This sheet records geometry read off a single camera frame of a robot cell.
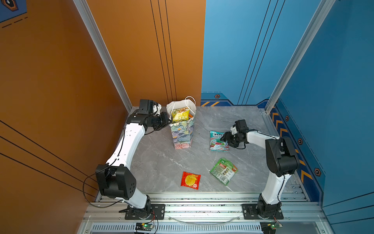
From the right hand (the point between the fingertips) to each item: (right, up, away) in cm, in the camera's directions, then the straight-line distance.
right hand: (223, 140), depth 99 cm
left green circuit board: (-45, -39, -28) cm, 66 cm away
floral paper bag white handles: (-27, +7, -16) cm, 32 cm away
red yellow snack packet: (-23, -21, -17) cm, 35 cm away
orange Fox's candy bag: (-23, +17, -9) cm, 30 cm away
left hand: (-32, +15, -18) cm, 40 cm away
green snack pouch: (-2, -17, -12) cm, 21 cm away
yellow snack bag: (-29, +17, -12) cm, 36 cm away
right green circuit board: (+16, -39, -29) cm, 51 cm away
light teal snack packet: (-5, -3, -3) cm, 7 cm away
